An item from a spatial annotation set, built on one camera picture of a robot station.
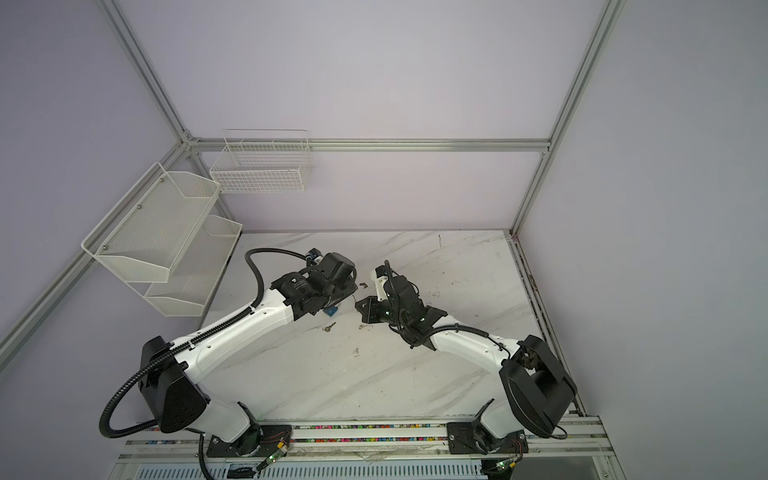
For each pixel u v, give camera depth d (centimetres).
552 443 73
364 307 80
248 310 49
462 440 73
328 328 93
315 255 72
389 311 70
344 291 63
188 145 91
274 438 73
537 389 43
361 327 93
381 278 74
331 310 88
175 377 40
